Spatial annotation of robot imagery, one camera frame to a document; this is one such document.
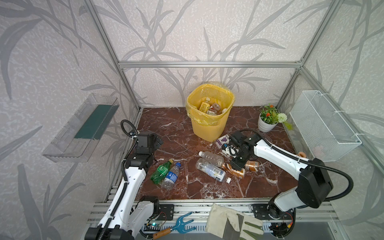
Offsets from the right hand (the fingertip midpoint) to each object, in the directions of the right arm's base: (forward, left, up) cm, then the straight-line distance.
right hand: (235, 159), depth 84 cm
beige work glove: (-30, +8, -7) cm, 32 cm away
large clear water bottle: (-6, +14, -3) cm, 15 cm away
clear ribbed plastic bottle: (+1, +13, -2) cm, 13 cm away
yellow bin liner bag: (+37, +8, +17) cm, 42 cm away
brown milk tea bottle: (-3, -10, -3) cm, 11 cm away
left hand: (+8, +45, +12) cm, 47 cm away
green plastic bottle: (-5, +43, -5) cm, 43 cm away
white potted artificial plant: (+25, -25, +5) cm, 36 cm away
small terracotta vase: (+1, -36, +3) cm, 37 cm away
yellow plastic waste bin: (+14, +16, +11) cm, 23 cm away
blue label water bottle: (-12, +37, -5) cm, 40 cm away
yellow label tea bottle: (+33, +17, +10) cm, 38 cm away
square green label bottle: (+28, +14, +8) cm, 33 cm away
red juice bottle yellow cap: (+33, +10, +8) cm, 36 cm away
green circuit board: (-31, +43, -9) cm, 53 cm away
